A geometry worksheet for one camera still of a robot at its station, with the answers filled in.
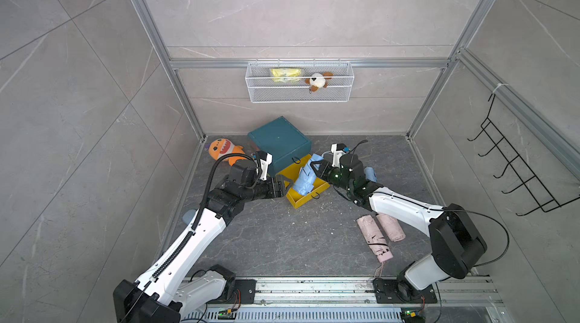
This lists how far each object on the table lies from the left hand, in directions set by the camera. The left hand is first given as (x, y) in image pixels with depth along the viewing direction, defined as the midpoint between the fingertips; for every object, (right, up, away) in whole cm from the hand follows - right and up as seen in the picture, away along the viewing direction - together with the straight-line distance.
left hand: (287, 180), depth 72 cm
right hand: (+9, +5, +11) cm, 15 cm away
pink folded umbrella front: (+32, -23, +9) cm, 41 cm away
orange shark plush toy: (-33, +12, +32) cm, 47 cm away
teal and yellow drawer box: (0, +11, +14) cm, 18 cm away
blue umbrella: (+6, -2, +8) cm, 10 cm away
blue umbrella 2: (+37, -1, +26) cm, 45 cm away
